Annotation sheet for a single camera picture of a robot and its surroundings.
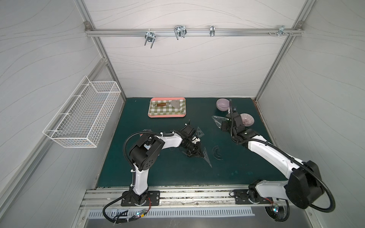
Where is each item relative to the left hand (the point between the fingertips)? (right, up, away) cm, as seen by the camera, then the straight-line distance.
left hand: (205, 157), depth 84 cm
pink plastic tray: (-22, +24, +26) cm, 42 cm away
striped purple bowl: (+34, +22, +20) cm, 45 cm away
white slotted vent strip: (-12, -24, -14) cm, 30 cm away
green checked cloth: (-27, +29, +28) cm, 49 cm away
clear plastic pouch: (+10, +22, +6) cm, 25 cm away
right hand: (+14, +23, 0) cm, 26 cm away
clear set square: (+1, -1, +3) cm, 4 cm away
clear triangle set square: (-2, +12, +17) cm, 21 cm away
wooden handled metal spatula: (-20, +34, +31) cm, 50 cm away
